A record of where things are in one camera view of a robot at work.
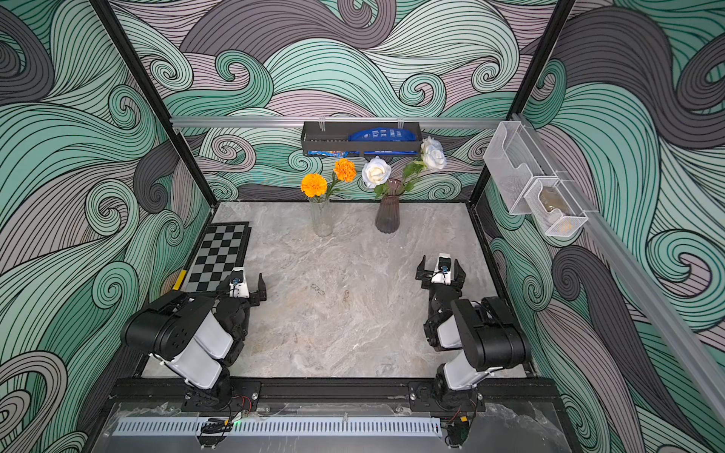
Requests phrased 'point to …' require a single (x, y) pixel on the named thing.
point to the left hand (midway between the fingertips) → (243, 274)
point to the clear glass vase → (322, 216)
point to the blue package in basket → (382, 134)
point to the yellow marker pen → (179, 279)
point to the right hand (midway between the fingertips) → (445, 261)
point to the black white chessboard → (222, 250)
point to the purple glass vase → (388, 209)
